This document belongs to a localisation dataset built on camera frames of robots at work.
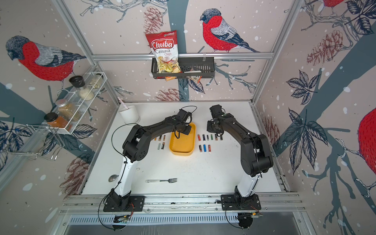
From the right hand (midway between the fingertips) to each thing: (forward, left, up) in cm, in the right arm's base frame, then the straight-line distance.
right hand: (210, 127), depth 95 cm
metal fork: (-31, +23, -8) cm, 40 cm away
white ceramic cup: (+6, +56, +4) cm, 56 cm away
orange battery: (-22, +28, +21) cm, 41 cm away
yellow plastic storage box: (-9, +17, -8) cm, 21 cm away
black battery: (-2, +1, -8) cm, 9 cm away
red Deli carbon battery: (-3, +8, -8) cm, 11 cm away
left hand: (+4, +13, -5) cm, 15 cm away
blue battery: (-10, +4, -9) cm, 14 cm away
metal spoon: (-31, +57, -8) cm, 66 cm away
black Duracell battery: (-11, +32, -8) cm, 34 cm away
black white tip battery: (-3, -8, -8) cm, 11 cm away
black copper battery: (-4, -5, -8) cm, 10 cm away
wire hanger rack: (-27, +79, +16) cm, 85 cm away
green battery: (-2, -1, -9) cm, 9 cm away
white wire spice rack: (-2, +75, +27) cm, 80 cm away
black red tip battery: (-11, +6, -8) cm, 15 cm away
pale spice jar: (+13, +69, +27) cm, 76 cm away
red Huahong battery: (-10, 0, -9) cm, 13 cm away
